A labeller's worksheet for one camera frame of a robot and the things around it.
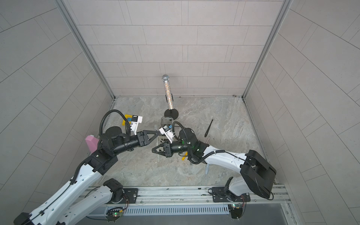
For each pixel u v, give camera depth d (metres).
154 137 0.63
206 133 0.95
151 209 0.68
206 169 0.80
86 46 0.86
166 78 0.87
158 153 0.64
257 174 0.41
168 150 0.60
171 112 1.04
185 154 0.65
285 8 0.71
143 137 0.57
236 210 0.68
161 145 0.64
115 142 0.52
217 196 0.71
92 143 0.72
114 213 0.65
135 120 0.61
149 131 0.59
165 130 0.64
